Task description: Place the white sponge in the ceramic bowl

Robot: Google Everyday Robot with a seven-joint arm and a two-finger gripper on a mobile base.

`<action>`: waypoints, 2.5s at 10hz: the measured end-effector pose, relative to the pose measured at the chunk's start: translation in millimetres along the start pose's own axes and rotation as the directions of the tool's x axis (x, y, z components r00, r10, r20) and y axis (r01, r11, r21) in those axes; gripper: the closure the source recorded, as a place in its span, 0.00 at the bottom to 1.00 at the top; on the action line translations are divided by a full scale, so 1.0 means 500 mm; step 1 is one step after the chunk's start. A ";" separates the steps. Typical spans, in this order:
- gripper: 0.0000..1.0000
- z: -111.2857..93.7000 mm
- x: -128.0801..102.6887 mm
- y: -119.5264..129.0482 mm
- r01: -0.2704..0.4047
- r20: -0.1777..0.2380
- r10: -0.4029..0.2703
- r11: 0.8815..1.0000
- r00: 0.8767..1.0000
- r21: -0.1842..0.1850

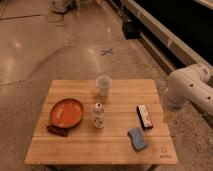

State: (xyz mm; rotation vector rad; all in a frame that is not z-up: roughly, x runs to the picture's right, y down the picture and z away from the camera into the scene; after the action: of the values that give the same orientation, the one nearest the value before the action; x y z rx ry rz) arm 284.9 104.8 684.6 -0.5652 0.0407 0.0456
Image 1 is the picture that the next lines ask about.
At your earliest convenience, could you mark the orange ceramic bowl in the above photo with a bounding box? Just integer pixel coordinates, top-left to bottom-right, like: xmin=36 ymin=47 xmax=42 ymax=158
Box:
xmin=49 ymin=98 xmax=84 ymax=128

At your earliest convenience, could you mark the wooden table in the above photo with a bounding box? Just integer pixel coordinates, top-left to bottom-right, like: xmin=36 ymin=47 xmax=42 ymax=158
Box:
xmin=25 ymin=79 xmax=177 ymax=165

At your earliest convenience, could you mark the dark red snack bar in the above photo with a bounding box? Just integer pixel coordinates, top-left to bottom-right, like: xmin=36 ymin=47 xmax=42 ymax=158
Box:
xmin=47 ymin=125 xmax=68 ymax=137

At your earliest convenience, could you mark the long metal rail frame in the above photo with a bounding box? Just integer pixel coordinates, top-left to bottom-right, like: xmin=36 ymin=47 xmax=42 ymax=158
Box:
xmin=107 ymin=0 xmax=213 ymax=84

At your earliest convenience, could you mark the small white patterned bottle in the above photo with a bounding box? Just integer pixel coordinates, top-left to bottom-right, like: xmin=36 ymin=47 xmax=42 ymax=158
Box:
xmin=93 ymin=103 xmax=104 ymax=129

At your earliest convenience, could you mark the white machine base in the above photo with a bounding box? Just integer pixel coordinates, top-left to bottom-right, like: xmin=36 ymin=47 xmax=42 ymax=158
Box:
xmin=49 ymin=0 xmax=75 ymax=14

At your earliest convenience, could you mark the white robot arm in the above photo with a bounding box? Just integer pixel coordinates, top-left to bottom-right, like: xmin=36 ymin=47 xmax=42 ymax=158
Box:
xmin=165 ymin=63 xmax=213 ymax=116

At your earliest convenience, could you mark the black box on floor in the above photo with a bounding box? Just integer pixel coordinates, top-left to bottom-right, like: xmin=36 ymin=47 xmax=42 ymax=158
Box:
xmin=122 ymin=22 xmax=140 ymax=39

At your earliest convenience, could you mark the black floor cable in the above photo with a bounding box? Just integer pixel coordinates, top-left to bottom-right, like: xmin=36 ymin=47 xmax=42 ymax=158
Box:
xmin=42 ymin=9 xmax=68 ymax=28

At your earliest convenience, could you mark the clear plastic cup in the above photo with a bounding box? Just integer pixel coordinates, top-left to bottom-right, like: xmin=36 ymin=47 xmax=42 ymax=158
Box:
xmin=96 ymin=75 xmax=112 ymax=97

